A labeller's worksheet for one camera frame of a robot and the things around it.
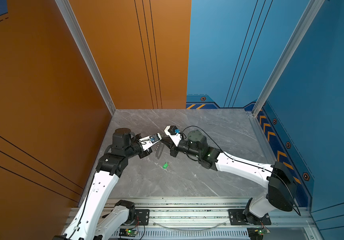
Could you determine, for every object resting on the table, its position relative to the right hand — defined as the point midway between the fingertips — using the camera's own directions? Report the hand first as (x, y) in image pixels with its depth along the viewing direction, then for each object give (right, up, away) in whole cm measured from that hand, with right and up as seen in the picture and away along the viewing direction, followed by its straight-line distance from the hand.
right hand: (160, 138), depth 70 cm
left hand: (-5, +1, +2) cm, 5 cm away
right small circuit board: (+47, -43, -1) cm, 64 cm away
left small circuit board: (-16, -45, +1) cm, 47 cm away
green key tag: (+1, -19, +21) cm, 28 cm away
